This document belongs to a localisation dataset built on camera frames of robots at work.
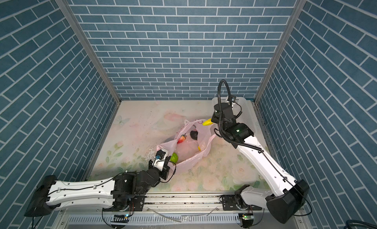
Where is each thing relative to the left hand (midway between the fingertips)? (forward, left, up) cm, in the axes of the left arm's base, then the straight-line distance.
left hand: (174, 160), depth 72 cm
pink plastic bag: (+20, -9, -16) cm, 27 cm away
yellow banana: (+16, -17, +11) cm, 25 cm away
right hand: (+20, -23, +15) cm, 34 cm away
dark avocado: (+22, -10, -11) cm, 26 cm away
